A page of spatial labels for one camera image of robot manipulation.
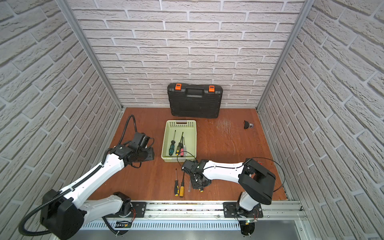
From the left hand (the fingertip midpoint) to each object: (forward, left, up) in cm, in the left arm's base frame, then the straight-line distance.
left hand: (153, 151), depth 82 cm
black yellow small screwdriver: (-16, -13, -10) cm, 23 cm away
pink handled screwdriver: (+7, -15, -10) cm, 19 cm away
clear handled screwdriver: (+4, -17, -10) cm, 20 cm away
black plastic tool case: (+33, -23, +9) cm, 41 cm away
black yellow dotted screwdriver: (+10, -13, -11) cm, 20 cm away
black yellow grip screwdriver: (-19, -27, -10) cm, 34 cm away
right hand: (-15, -27, -12) cm, 33 cm away
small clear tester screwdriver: (-16, -21, -11) cm, 28 cm away
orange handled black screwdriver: (-17, -16, -10) cm, 26 cm away
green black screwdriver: (+8, -9, -9) cm, 15 cm away
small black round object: (+26, -63, -9) cm, 68 cm away
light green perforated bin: (+25, -19, -10) cm, 33 cm away
